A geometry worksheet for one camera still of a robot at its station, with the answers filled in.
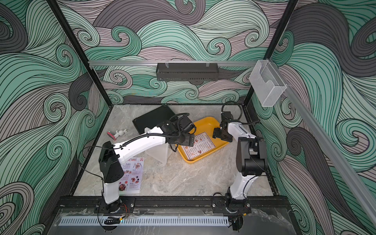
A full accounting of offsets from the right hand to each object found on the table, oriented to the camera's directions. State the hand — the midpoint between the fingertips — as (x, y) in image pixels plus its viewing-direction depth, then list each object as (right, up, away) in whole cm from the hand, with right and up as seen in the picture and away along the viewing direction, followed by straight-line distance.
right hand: (219, 136), depth 96 cm
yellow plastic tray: (-7, +7, +7) cm, 12 cm away
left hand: (-22, +1, -16) cm, 27 cm away
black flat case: (-47, +12, +14) cm, 51 cm away
